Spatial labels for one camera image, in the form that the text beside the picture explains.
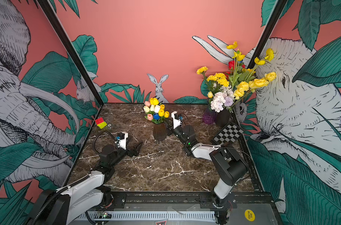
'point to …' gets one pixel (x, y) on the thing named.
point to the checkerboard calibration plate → (229, 133)
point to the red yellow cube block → (100, 123)
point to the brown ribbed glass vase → (160, 131)
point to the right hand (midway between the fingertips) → (163, 117)
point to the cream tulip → (146, 108)
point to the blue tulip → (156, 116)
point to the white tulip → (156, 108)
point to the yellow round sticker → (249, 215)
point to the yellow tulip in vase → (154, 101)
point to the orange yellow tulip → (162, 107)
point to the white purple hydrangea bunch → (222, 99)
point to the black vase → (223, 118)
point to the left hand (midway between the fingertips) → (138, 138)
